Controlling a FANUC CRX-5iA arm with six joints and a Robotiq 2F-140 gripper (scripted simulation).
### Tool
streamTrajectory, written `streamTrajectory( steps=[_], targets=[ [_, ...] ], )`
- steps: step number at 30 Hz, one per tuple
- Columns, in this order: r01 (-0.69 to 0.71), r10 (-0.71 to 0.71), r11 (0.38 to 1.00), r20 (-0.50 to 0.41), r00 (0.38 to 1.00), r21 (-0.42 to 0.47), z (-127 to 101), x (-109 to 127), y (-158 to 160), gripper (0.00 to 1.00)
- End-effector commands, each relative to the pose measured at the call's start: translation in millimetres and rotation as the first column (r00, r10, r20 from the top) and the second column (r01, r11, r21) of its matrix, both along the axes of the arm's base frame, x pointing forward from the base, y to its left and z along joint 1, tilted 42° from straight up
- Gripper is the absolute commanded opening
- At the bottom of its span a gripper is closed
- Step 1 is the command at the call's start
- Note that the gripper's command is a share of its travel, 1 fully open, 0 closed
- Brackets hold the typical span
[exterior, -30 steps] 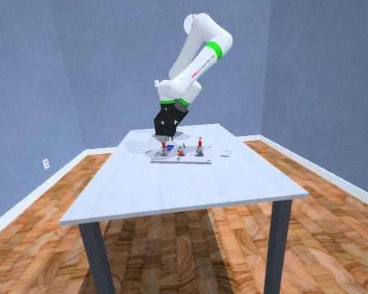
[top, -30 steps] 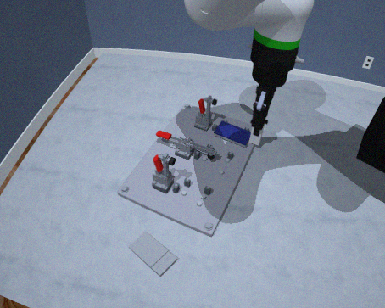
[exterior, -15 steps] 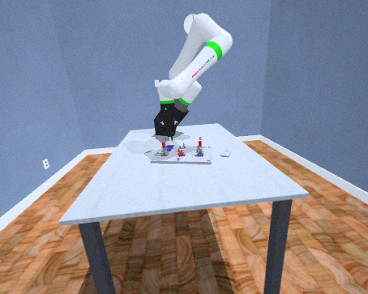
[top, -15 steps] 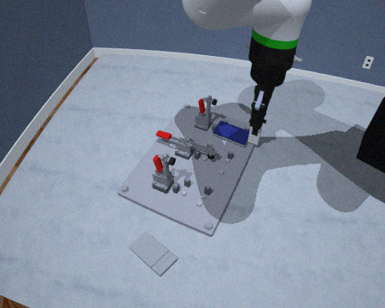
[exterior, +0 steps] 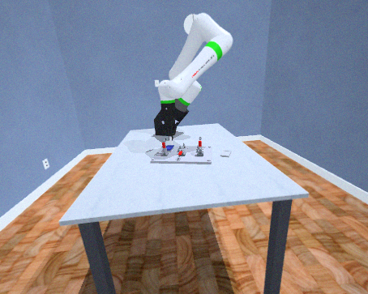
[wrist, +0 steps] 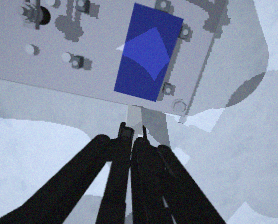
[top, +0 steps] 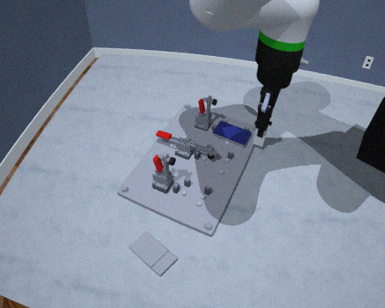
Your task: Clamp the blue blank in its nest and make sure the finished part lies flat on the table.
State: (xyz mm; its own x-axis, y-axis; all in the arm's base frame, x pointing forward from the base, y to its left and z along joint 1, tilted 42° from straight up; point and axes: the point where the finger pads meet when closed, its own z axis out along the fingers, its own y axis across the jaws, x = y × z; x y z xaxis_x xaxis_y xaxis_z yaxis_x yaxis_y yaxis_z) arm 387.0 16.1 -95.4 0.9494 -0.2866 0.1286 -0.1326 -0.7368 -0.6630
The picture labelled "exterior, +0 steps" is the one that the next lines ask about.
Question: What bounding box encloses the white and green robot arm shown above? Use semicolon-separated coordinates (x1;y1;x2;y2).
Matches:
158;13;233;113

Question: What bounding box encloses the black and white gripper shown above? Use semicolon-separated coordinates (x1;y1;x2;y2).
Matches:
160;112;179;145

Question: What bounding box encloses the grey toggle clamp with red handle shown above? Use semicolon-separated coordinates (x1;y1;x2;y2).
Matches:
197;136;203;156

